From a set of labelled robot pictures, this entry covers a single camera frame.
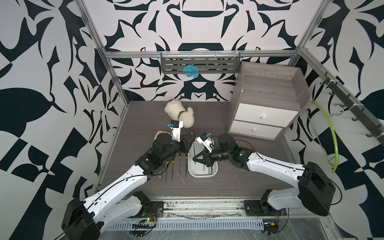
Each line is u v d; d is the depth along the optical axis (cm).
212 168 87
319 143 74
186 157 87
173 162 89
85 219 38
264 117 81
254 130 94
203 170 87
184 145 63
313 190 42
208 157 66
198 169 87
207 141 70
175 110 102
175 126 63
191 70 91
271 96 81
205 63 94
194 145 73
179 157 91
